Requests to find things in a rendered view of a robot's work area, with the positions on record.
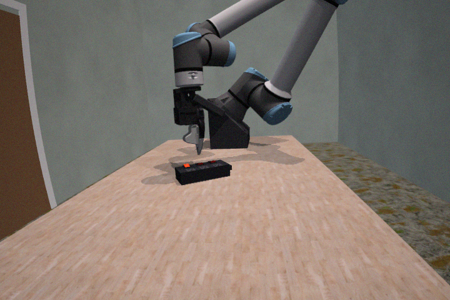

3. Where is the black power strip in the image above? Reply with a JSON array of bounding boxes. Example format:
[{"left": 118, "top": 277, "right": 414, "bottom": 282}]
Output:
[{"left": 175, "top": 160, "right": 232, "bottom": 185}]

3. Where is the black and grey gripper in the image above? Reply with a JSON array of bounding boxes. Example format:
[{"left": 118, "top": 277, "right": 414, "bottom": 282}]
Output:
[{"left": 173, "top": 86, "right": 205, "bottom": 155}]

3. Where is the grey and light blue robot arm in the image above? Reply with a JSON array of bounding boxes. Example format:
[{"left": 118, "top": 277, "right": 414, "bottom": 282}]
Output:
[{"left": 172, "top": 0, "right": 348, "bottom": 125}]

